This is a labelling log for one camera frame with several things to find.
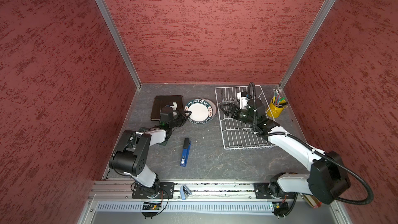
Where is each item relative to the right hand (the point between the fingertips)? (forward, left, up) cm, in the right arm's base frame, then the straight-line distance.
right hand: (222, 111), depth 80 cm
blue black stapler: (-15, +21, -18) cm, 31 cm away
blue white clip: (-34, +21, -18) cm, 43 cm away
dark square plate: (+24, +42, -20) cm, 53 cm away
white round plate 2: (+8, +3, -9) cm, 13 cm away
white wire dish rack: (-4, -10, -19) cm, 22 cm away
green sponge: (-17, +28, +1) cm, 33 cm away
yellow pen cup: (+8, -35, -13) cm, 39 cm away
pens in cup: (+14, -38, -10) cm, 41 cm away
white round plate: (+7, +11, -10) cm, 16 cm away
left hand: (+5, +17, -10) cm, 20 cm away
